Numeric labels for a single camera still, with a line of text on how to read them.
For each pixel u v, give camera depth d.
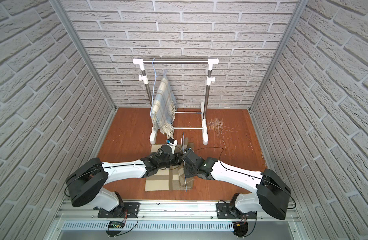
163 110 0.92
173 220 0.74
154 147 0.97
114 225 0.72
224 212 0.73
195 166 0.61
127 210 0.73
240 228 0.70
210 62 0.72
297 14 0.71
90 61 0.92
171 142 0.77
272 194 0.41
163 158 0.67
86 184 0.44
